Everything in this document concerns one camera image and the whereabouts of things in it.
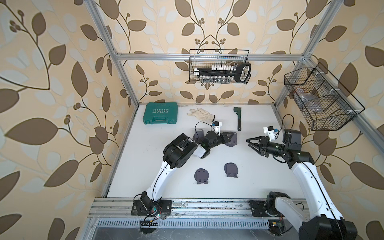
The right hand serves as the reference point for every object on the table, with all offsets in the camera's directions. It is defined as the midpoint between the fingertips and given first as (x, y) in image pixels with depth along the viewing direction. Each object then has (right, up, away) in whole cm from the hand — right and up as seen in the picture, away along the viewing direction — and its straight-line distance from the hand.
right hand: (247, 143), depth 75 cm
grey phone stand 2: (-6, -18, +12) cm, 22 cm away
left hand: (-4, +4, +18) cm, 19 cm away
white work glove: (-22, +16, +40) cm, 48 cm away
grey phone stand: (-23, -20, +10) cm, 32 cm away
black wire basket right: (+38, +20, -2) cm, 43 cm away
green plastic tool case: (-52, +17, +34) cm, 65 cm away
